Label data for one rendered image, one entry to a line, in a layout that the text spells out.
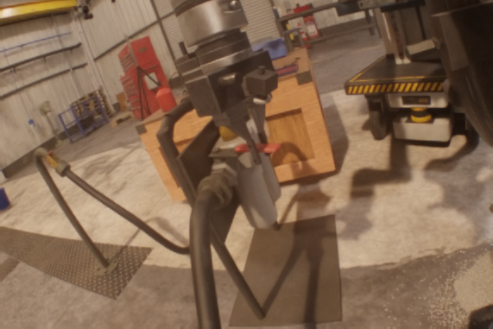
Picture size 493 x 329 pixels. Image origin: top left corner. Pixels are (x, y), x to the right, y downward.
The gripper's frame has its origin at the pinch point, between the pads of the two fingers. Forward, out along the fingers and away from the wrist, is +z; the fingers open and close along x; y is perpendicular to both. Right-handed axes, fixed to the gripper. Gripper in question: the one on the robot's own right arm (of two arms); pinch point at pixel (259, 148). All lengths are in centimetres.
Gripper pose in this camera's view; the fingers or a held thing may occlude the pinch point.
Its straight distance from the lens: 41.4
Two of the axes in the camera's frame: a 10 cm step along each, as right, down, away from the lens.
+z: 3.3, 8.8, 3.4
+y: 7.2, 0.0, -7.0
